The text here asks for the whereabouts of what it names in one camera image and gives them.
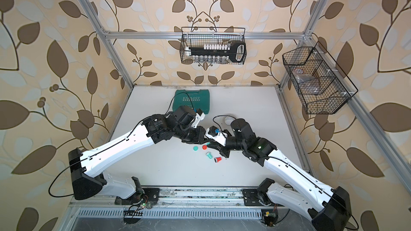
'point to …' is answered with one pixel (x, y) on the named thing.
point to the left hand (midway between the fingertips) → (207, 137)
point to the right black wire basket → (322, 87)
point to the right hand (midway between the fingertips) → (209, 141)
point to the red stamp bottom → (217, 159)
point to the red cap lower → (204, 147)
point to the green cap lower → (195, 148)
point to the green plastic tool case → (195, 99)
